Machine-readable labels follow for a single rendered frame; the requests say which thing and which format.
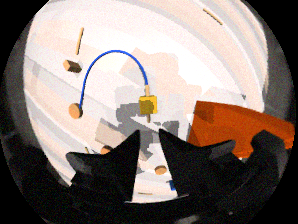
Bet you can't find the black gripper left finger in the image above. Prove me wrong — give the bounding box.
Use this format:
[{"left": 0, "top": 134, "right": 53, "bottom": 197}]
[{"left": 65, "top": 129, "right": 141, "bottom": 201}]

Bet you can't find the yellow block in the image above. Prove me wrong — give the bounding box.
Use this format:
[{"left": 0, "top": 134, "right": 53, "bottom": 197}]
[{"left": 140, "top": 95, "right": 158, "bottom": 115}]

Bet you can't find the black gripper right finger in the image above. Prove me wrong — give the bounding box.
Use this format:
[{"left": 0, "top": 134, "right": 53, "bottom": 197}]
[{"left": 158, "top": 128, "right": 237, "bottom": 197}]

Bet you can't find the blue cylinder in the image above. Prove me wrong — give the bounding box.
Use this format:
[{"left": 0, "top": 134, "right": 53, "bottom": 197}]
[{"left": 169, "top": 180, "right": 176, "bottom": 192}]

